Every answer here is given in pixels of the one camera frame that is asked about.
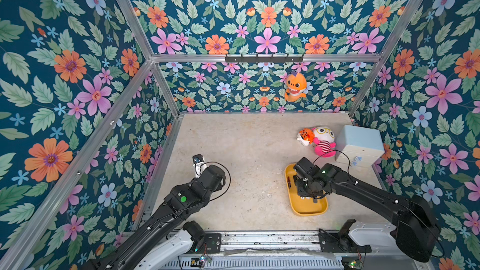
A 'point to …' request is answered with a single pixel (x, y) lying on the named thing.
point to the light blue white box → (363, 145)
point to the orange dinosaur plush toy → (295, 86)
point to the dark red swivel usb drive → (289, 182)
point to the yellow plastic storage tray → (302, 205)
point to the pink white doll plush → (324, 138)
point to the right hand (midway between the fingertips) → (300, 191)
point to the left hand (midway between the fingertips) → (218, 176)
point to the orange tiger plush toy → (305, 136)
